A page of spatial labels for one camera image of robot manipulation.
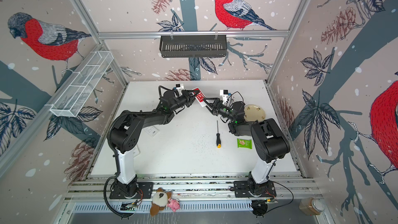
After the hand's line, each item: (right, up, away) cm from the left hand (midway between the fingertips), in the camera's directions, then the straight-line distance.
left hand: (200, 92), depth 84 cm
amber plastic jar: (+46, -48, -22) cm, 70 cm away
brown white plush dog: (-18, -49, -16) cm, 54 cm away
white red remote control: (0, -3, +1) cm, 3 cm away
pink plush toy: (-12, -51, -16) cm, 55 cm away
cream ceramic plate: (+36, -14, +18) cm, 43 cm away
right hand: (+2, -7, -3) cm, 8 cm away
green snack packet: (+26, -30, +3) cm, 40 cm away
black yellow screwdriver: (+11, -27, +6) cm, 30 cm away
